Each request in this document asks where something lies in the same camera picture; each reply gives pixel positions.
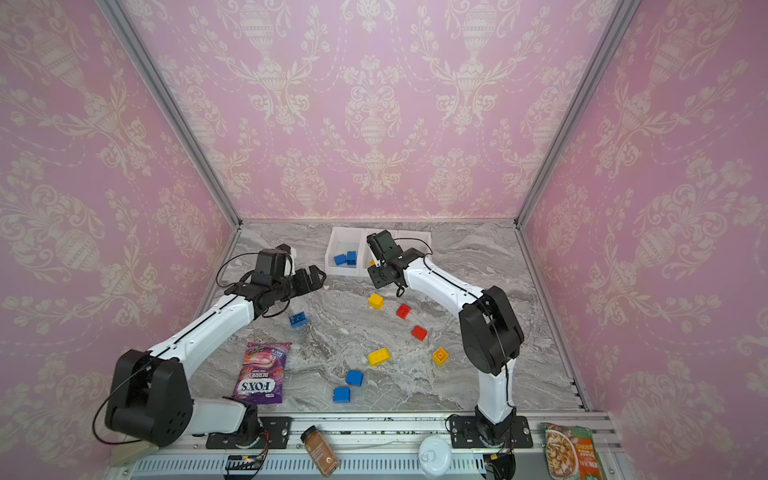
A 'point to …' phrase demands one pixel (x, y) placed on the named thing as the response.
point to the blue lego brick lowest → (341, 394)
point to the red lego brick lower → (419, 332)
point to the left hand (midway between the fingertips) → (316, 280)
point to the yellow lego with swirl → (440, 356)
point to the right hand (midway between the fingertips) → (383, 271)
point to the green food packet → (572, 453)
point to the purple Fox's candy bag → (261, 376)
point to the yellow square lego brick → (376, 301)
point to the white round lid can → (435, 455)
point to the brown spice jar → (320, 451)
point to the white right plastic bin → (420, 241)
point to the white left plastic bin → (341, 241)
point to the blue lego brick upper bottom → (354, 378)
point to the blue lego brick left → (298, 320)
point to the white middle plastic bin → (366, 254)
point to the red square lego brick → (403, 311)
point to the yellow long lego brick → (372, 262)
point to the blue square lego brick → (351, 258)
